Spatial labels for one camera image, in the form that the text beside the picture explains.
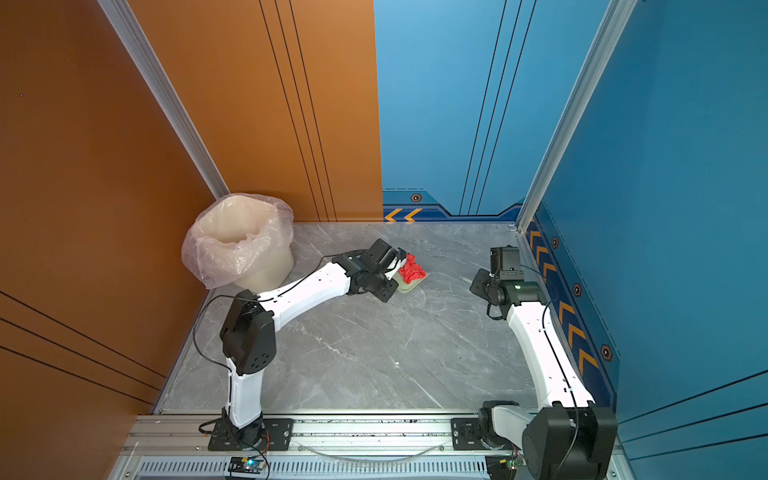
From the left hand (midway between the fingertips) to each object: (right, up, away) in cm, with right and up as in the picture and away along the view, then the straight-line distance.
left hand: (392, 284), depth 89 cm
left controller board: (-35, -41, -18) cm, 57 cm away
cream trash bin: (-39, +2, +2) cm, 39 cm away
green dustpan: (+4, -1, -1) cm, 4 cm away
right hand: (+24, +1, -7) cm, 25 cm away
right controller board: (+26, -42, -18) cm, 53 cm away
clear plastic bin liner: (-53, +16, +11) cm, 56 cm away
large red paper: (+6, +4, 0) cm, 7 cm away
